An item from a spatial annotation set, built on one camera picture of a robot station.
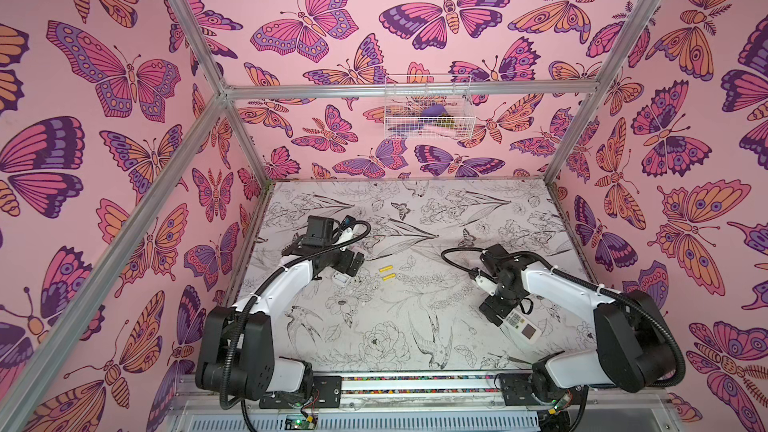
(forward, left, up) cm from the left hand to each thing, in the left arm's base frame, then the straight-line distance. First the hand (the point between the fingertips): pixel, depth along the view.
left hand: (350, 249), depth 89 cm
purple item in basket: (+38, -26, +22) cm, 51 cm away
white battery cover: (-5, +3, -9) cm, 11 cm away
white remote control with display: (-20, -48, -9) cm, 53 cm away
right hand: (-13, -45, -9) cm, 47 cm away
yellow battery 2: (-4, -12, -10) cm, 16 cm away
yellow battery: (-1, -11, -11) cm, 15 cm away
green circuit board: (-42, +10, -12) cm, 45 cm away
